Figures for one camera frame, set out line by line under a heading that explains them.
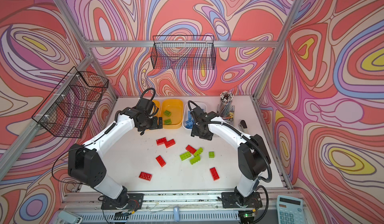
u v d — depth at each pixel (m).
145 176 0.80
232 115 1.05
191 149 0.91
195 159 0.86
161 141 0.93
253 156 0.46
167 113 1.07
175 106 1.11
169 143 0.93
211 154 0.88
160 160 0.86
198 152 0.88
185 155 0.88
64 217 0.68
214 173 0.81
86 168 0.43
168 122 1.01
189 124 0.98
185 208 0.72
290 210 0.69
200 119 0.64
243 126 0.96
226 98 0.92
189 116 1.07
